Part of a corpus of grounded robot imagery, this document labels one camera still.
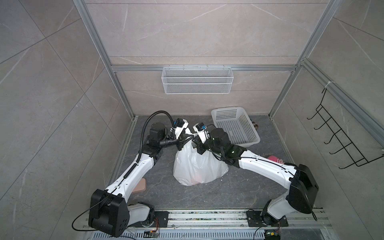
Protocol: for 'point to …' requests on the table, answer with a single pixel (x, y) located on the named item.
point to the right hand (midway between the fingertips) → (193, 138)
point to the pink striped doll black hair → (275, 159)
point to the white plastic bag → (190, 167)
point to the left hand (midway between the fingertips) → (195, 134)
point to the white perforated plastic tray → (237, 124)
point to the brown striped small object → (255, 125)
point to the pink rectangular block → (141, 187)
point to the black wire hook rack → (359, 158)
